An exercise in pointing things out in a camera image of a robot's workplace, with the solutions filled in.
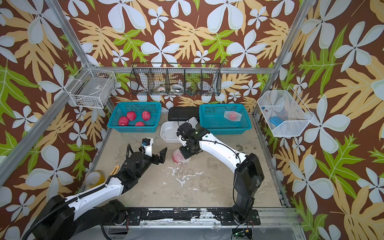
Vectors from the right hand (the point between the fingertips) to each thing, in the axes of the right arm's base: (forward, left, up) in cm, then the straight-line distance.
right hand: (185, 152), depth 83 cm
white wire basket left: (+31, +54, +22) cm, 66 cm away
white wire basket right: (+17, -58, +13) cm, 61 cm away
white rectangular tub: (+21, +12, -7) cm, 26 cm away
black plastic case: (+39, +5, -8) cm, 40 cm away
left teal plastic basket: (+43, +51, -6) cm, 67 cm away
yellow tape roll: (-10, +54, -13) cm, 57 cm away
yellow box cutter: (-5, +43, -12) cm, 45 cm away
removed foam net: (+26, -5, -2) cm, 27 cm away
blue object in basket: (+12, -50, +14) cm, 53 cm away
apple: (+30, +46, -6) cm, 56 cm away
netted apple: (+36, -35, -7) cm, 50 cm away
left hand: (+3, +14, +5) cm, 15 cm away
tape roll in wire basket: (+38, +16, +16) cm, 44 cm away
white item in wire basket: (+41, +6, +14) cm, 44 cm away
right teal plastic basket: (+37, -30, -11) cm, 48 cm away
